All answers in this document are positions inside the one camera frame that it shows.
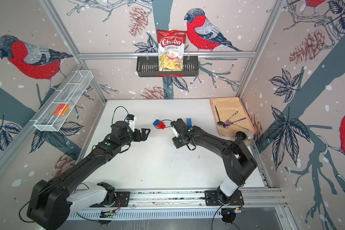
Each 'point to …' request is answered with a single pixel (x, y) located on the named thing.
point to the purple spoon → (227, 124)
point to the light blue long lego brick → (189, 122)
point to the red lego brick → (161, 125)
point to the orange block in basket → (59, 108)
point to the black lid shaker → (240, 134)
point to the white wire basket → (71, 92)
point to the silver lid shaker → (249, 137)
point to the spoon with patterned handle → (234, 114)
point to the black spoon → (220, 122)
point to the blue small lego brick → (156, 122)
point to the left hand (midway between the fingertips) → (146, 127)
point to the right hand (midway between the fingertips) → (177, 140)
